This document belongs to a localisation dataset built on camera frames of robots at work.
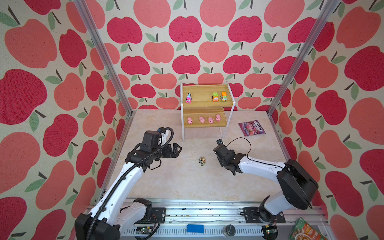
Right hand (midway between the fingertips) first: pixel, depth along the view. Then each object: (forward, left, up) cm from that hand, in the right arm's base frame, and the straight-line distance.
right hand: (229, 153), depth 91 cm
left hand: (-9, +30, +14) cm, 34 cm away
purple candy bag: (+25, -18, -3) cm, 31 cm away
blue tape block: (-40, +18, -5) cm, 44 cm away
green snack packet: (-35, -33, -5) cm, 49 cm away
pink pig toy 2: (+16, +12, +12) cm, 23 cm away
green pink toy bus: (-6, +16, -3) cm, 17 cm away
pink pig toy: (+18, +8, +12) cm, 23 cm away
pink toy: (+14, +26, +12) cm, 32 cm away
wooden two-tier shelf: (+11, +16, +27) cm, 34 cm away
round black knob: (-40, +3, +4) cm, 40 cm away
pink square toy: (+16, +18, +12) cm, 27 cm away
